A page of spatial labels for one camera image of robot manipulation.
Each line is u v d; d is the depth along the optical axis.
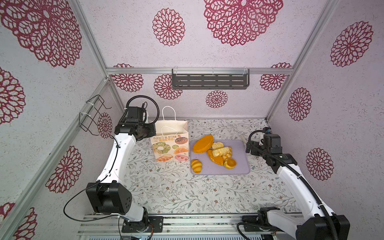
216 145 1.00
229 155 0.95
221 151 0.90
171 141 0.81
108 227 0.75
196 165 0.92
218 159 0.91
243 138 1.06
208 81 0.92
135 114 0.59
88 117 0.75
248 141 0.66
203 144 1.03
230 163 0.92
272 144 0.59
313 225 0.38
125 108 0.60
